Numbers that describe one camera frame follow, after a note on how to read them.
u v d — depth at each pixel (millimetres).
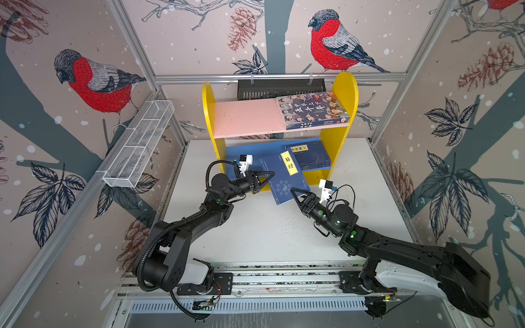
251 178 685
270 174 721
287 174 717
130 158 734
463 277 413
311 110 728
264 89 951
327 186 687
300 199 711
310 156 930
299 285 749
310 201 646
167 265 422
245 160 733
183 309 685
